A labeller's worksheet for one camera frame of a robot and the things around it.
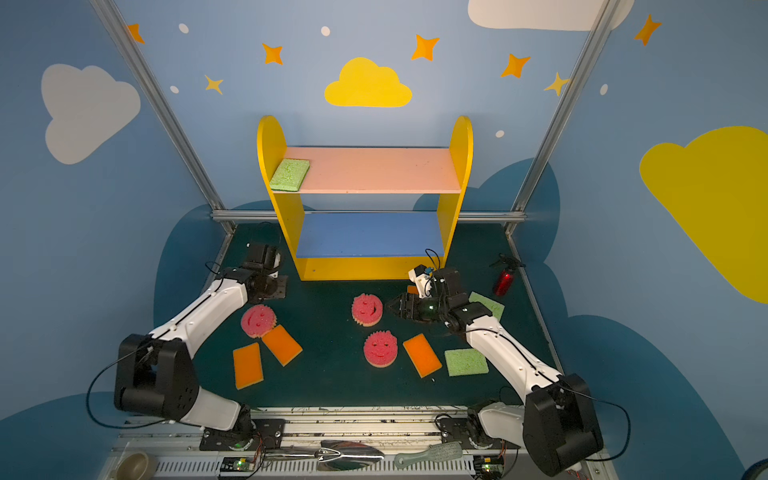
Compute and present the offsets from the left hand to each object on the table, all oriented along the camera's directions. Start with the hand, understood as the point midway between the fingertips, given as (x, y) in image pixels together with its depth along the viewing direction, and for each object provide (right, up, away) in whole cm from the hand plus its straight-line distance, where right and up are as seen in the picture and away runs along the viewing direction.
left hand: (274, 284), depth 90 cm
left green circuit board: (-2, -42, -19) cm, 46 cm away
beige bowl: (-25, -41, -21) cm, 52 cm away
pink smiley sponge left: (-6, -12, +3) cm, 13 cm away
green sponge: (+57, -22, -4) cm, 62 cm away
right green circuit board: (+59, -43, -18) cm, 75 cm away
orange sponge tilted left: (+2, -18, 0) cm, 18 cm away
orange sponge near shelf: (+43, -3, +14) cm, 45 cm away
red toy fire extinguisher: (+74, 0, +8) cm, 74 cm away
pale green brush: (+47, -39, -18) cm, 64 cm away
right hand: (+37, -5, -9) cm, 38 cm away
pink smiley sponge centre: (+28, -8, +5) cm, 30 cm away
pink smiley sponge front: (+33, -18, -3) cm, 38 cm away
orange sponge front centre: (+45, -22, 0) cm, 50 cm away
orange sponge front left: (-7, -24, -4) cm, 25 cm away
